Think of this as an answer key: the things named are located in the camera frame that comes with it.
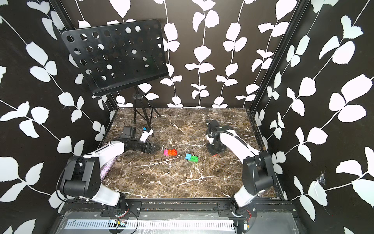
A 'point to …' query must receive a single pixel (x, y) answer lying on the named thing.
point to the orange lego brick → (172, 152)
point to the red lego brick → (214, 155)
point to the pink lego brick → (165, 152)
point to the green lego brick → (194, 159)
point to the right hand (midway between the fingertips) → (211, 149)
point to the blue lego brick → (188, 156)
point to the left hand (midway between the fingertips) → (155, 144)
